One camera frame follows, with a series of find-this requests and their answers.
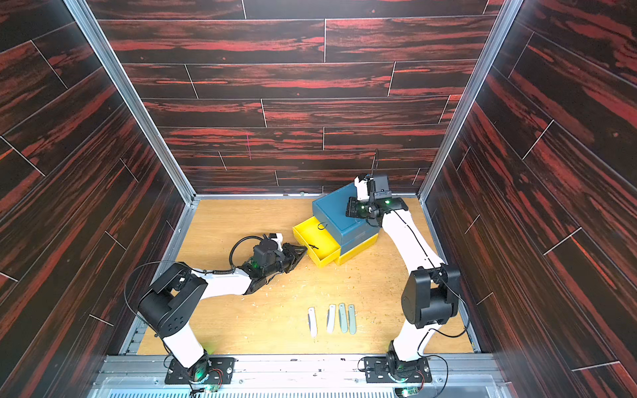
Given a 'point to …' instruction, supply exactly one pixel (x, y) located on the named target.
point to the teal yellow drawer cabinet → (352, 235)
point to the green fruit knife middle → (342, 318)
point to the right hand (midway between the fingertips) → (354, 207)
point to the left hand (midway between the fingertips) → (311, 250)
